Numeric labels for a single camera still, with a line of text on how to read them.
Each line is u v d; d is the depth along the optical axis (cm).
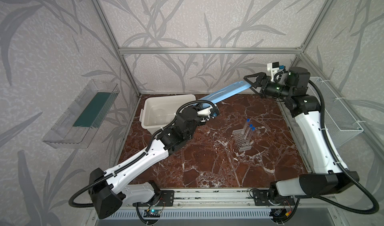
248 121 108
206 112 60
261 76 57
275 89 56
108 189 38
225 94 65
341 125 60
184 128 51
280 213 74
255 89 68
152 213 72
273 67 61
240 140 93
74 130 62
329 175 38
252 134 96
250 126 102
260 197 74
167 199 73
